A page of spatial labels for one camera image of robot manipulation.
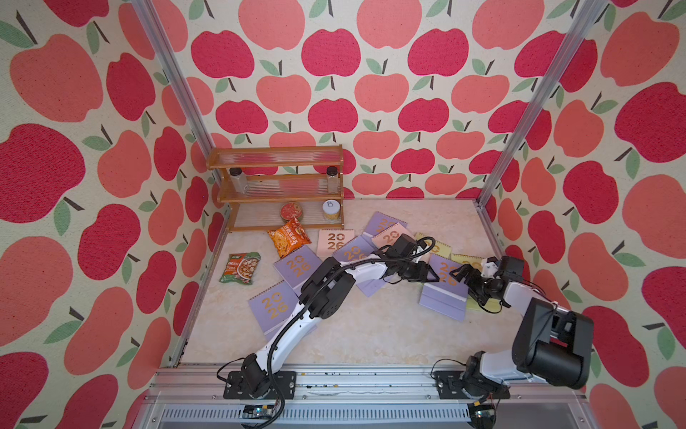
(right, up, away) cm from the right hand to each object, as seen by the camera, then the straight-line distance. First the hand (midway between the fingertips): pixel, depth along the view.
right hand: (462, 286), depth 92 cm
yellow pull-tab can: (-47, +28, +19) cm, 58 cm away
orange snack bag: (-63, +17, +10) cm, 66 cm away
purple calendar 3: (-35, +13, +13) cm, 40 cm away
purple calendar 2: (-59, +6, +6) cm, 60 cm away
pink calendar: (-47, +15, +14) cm, 51 cm away
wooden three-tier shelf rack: (-70, +39, +27) cm, 84 cm away
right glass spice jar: (-46, +38, +7) cm, 60 cm away
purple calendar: (-66, -7, -1) cm, 66 cm away
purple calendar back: (-25, +22, +21) cm, 40 cm away
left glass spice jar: (-81, +38, +7) cm, 90 cm away
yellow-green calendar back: (-4, +12, +12) cm, 17 cm away
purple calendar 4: (-6, -3, -1) cm, 7 cm away
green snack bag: (-80, +6, +5) cm, 80 cm away
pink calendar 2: (-23, +17, +14) cm, 32 cm away
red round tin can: (-64, +28, +22) cm, 74 cm away
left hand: (-9, 0, -2) cm, 9 cm away
